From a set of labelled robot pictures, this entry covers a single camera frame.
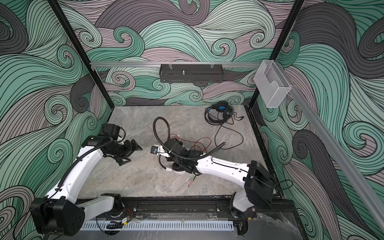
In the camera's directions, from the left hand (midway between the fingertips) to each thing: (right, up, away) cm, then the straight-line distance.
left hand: (138, 151), depth 77 cm
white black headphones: (+20, -10, +4) cm, 22 cm away
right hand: (+17, +5, +1) cm, 18 cm away
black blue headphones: (+52, +23, +39) cm, 69 cm away
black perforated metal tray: (+29, +47, +18) cm, 58 cm away
